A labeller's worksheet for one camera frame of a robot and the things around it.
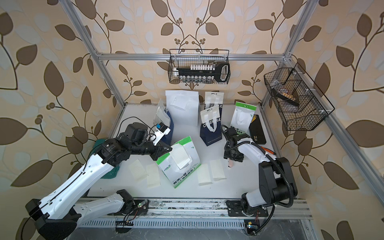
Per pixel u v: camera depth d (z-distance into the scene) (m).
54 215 0.38
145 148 0.56
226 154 0.80
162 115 0.89
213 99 0.94
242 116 0.92
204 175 0.85
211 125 0.89
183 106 1.01
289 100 0.74
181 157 0.71
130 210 0.70
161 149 0.58
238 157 0.78
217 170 0.89
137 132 0.51
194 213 0.74
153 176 0.85
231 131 0.74
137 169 0.89
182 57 0.91
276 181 0.43
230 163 0.86
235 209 0.74
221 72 0.84
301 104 0.74
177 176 0.75
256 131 1.03
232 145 0.65
